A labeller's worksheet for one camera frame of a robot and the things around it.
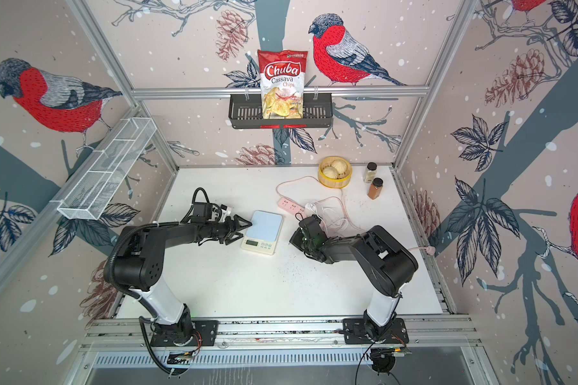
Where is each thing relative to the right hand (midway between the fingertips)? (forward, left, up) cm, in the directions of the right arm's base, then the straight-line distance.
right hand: (289, 236), depth 94 cm
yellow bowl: (+29, -23, +2) cm, 37 cm away
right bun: (+36, -23, +5) cm, 43 cm away
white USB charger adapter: (+8, -9, +9) cm, 15 cm away
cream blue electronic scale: (0, +11, 0) cm, 11 cm away
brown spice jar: (+22, -37, +5) cm, 43 cm away
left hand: (+2, +16, +5) cm, 16 cm away
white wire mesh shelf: (+1, +60, +31) cm, 67 cm away
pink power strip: (+13, 0, +2) cm, 13 cm away
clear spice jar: (+31, -36, +6) cm, 48 cm away
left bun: (+31, -18, +5) cm, 37 cm away
